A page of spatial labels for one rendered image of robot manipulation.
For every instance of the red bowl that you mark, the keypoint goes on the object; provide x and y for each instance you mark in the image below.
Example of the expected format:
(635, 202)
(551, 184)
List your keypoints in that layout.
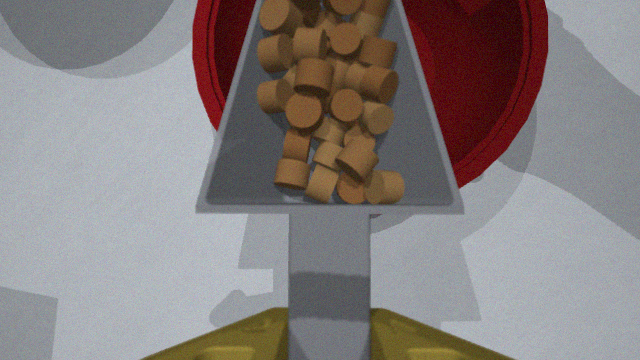
(483, 61)

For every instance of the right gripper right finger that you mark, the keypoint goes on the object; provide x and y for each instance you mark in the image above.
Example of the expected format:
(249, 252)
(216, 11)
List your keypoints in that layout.
(397, 337)

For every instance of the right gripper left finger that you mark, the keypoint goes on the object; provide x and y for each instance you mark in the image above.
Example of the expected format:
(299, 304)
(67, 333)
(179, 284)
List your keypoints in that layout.
(263, 336)

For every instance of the grey scoop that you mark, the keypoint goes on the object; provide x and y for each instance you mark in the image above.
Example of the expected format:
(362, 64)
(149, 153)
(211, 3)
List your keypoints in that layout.
(329, 244)

